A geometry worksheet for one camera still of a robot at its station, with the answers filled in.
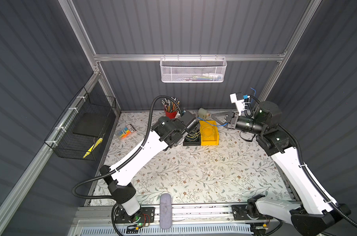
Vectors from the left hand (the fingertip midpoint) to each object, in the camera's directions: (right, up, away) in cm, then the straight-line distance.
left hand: (171, 131), depth 70 cm
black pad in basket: (-43, +3, +7) cm, 44 cm away
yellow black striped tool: (-37, -8, -1) cm, 38 cm away
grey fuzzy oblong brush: (-3, -40, +2) cm, 40 cm away
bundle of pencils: (-3, +17, +32) cm, 36 cm away
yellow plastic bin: (+25, -3, +35) cm, 44 cm away
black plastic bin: (+11, -9, +28) cm, 31 cm away
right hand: (+18, +5, -12) cm, 22 cm away
